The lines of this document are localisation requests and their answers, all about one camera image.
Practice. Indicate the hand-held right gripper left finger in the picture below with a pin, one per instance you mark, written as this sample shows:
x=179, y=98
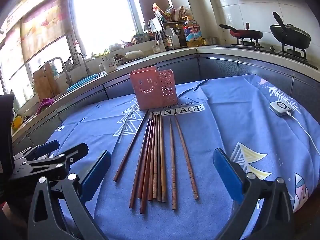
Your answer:
x=96, y=170

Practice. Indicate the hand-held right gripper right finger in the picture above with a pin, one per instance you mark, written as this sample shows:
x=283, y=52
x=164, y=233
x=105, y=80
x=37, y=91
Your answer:
x=225, y=170

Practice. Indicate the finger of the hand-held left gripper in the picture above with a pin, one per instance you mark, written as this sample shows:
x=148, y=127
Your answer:
x=72, y=155
x=48, y=146

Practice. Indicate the row of wooden chopsticks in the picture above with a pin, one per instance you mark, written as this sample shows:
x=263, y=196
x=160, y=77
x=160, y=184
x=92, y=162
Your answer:
x=156, y=160

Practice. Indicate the pink plastic utensil holder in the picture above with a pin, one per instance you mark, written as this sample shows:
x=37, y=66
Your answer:
x=145, y=90

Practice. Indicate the yellow plastic container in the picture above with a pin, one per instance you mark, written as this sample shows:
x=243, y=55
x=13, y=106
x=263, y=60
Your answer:
x=17, y=122

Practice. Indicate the blue printed tablecloth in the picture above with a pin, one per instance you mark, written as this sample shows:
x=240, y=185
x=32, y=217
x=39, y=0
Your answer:
x=225, y=130

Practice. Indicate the pink dish cloth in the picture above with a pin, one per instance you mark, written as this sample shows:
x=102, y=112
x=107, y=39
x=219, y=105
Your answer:
x=45, y=105

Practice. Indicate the thin grey metal chopstick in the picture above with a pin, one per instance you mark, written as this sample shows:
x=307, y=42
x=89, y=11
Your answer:
x=123, y=130

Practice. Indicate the wooden cutting board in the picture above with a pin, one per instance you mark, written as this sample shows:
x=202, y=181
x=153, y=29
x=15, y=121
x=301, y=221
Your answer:
x=43, y=85

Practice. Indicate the steel kitchen faucet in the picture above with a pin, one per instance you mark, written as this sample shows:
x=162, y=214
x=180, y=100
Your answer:
x=86, y=67
x=67, y=77

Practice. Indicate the blue plastic sink tray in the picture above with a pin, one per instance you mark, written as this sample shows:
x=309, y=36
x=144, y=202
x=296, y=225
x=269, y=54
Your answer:
x=82, y=82

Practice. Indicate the blue dish soap bottle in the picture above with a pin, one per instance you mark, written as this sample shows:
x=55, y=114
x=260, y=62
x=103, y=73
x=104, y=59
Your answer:
x=54, y=68

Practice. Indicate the white printed mug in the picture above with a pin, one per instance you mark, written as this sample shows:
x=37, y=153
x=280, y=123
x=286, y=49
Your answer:
x=110, y=65

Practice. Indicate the white dish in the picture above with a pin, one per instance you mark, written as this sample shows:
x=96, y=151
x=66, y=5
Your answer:
x=133, y=54

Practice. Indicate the black gas stove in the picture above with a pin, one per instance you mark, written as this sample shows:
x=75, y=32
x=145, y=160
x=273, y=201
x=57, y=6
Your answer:
x=262, y=48

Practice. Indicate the row of spice jars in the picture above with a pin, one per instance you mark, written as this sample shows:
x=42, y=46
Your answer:
x=143, y=37

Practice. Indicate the yellow cooking oil bottle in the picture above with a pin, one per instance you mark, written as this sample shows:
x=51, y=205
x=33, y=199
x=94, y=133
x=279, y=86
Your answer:
x=193, y=36

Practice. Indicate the red frying pan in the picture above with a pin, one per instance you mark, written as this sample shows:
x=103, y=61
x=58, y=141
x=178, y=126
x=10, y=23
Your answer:
x=246, y=33

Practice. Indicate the black wok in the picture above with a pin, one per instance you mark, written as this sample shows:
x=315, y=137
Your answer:
x=290, y=36

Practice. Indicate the pile of food packets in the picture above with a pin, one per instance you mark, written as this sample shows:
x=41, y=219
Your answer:
x=175, y=12

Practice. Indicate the dark cardboard sheet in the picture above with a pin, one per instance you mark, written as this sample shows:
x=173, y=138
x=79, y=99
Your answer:
x=150, y=5

